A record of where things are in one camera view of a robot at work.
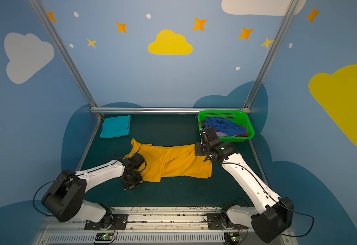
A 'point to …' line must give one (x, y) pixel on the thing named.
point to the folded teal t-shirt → (115, 126)
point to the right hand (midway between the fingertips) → (200, 145)
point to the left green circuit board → (104, 237)
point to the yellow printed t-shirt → (178, 161)
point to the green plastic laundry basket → (238, 117)
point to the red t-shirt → (244, 135)
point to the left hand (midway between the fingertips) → (142, 186)
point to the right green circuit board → (231, 236)
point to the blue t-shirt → (225, 126)
